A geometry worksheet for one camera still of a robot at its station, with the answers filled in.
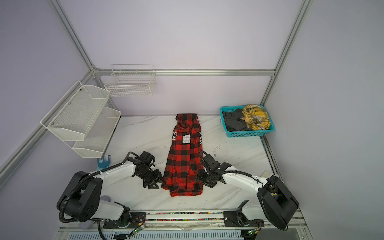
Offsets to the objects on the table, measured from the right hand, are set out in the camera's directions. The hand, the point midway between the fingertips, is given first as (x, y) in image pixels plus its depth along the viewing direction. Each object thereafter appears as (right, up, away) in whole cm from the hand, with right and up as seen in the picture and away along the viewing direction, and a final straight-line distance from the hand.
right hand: (196, 181), depth 82 cm
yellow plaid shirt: (+43, +38, +22) cm, 61 cm away
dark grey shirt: (+27, +35, +22) cm, 49 cm away
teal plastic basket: (+33, +26, +19) cm, 47 cm away
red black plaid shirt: (-8, +6, +8) cm, 12 cm away
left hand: (-19, -2, 0) cm, 19 cm away
